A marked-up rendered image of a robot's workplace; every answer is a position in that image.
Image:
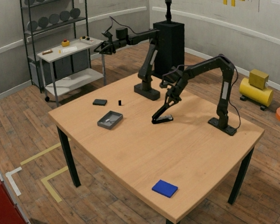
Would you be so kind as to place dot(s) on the blue flat rectangular block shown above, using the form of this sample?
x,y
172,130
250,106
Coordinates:
x,y
164,188

